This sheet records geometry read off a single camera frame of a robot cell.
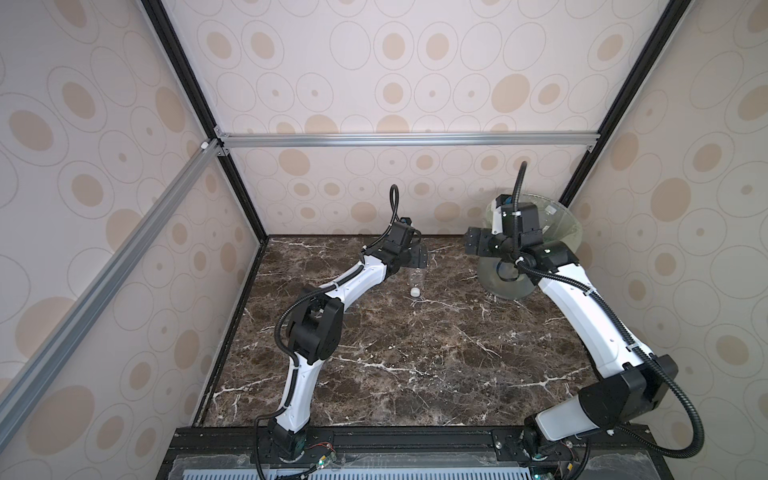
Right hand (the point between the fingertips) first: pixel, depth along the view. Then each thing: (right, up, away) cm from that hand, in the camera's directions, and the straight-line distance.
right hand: (482, 233), depth 78 cm
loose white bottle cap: (-16, -18, +25) cm, 34 cm away
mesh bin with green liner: (+28, +4, +14) cm, 32 cm away
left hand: (-14, -2, +16) cm, 21 cm away
